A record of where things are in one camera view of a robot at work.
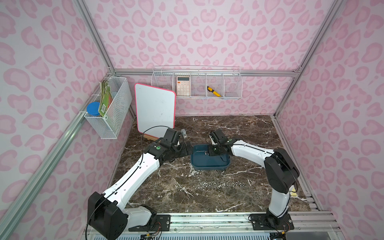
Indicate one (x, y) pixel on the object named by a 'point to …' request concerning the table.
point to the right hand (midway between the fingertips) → (208, 150)
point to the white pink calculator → (183, 85)
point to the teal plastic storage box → (199, 160)
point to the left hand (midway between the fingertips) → (186, 147)
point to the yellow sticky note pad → (293, 194)
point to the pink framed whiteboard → (156, 110)
